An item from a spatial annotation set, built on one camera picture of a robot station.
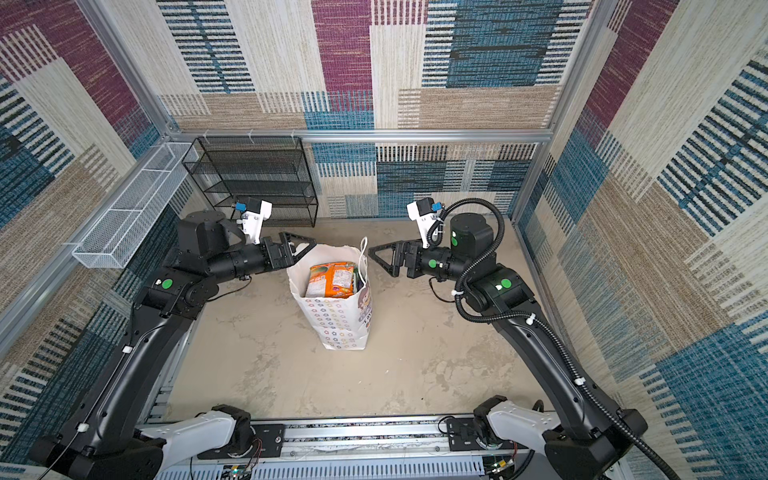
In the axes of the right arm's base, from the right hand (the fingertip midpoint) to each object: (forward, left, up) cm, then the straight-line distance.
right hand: (383, 257), depth 62 cm
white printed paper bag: (-3, +11, -24) cm, 26 cm away
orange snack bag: (+7, +14, -18) cm, 24 cm away
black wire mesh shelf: (+53, +41, -17) cm, 69 cm away
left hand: (+4, +16, +1) cm, 17 cm away
